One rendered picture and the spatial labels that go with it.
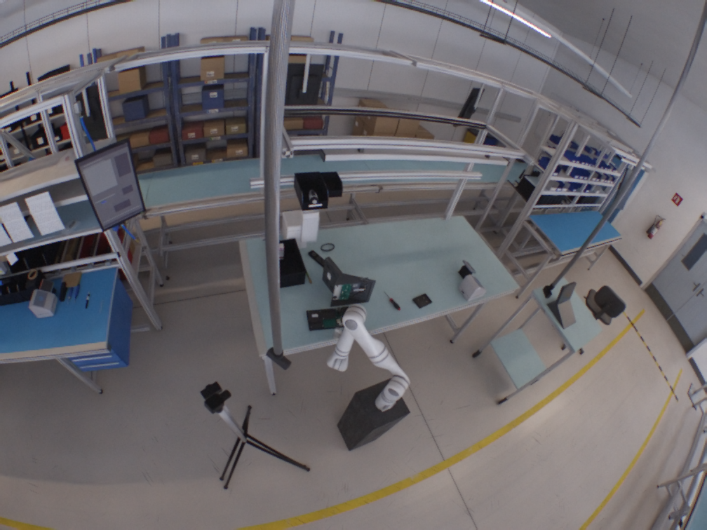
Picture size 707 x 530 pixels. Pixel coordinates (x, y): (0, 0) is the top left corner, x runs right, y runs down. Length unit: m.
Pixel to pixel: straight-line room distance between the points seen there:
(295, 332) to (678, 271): 7.02
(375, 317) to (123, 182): 1.61
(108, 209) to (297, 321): 1.24
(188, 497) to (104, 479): 0.76
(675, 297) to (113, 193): 8.15
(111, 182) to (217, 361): 1.76
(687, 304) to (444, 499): 6.16
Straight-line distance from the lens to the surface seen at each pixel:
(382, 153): 1.48
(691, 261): 7.28
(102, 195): 1.75
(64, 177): 2.20
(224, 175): 3.08
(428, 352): 3.05
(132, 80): 4.84
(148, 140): 5.10
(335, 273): 1.75
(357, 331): 1.30
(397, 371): 1.48
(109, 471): 2.93
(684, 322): 7.56
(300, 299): 1.85
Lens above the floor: 2.49
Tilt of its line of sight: 46 degrees down
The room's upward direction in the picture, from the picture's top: 14 degrees clockwise
